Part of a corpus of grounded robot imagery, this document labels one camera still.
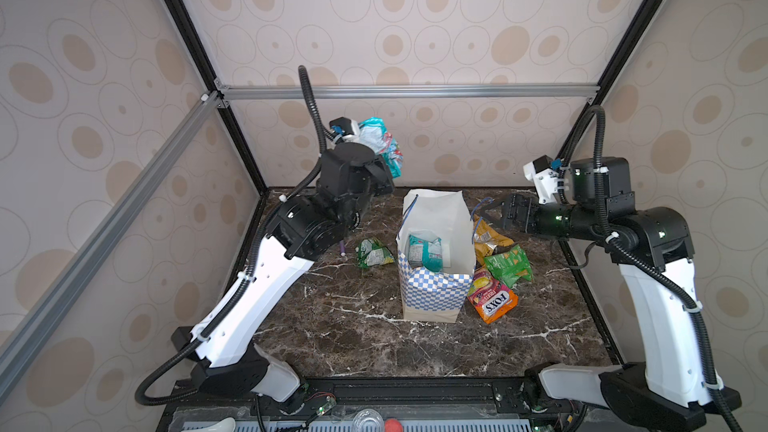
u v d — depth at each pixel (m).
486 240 1.00
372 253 0.95
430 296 0.73
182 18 0.75
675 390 0.36
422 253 0.96
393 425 0.68
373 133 0.56
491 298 0.88
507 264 0.92
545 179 0.53
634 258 0.35
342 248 1.02
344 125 0.48
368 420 0.70
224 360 0.37
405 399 0.76
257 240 0.40
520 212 0.51
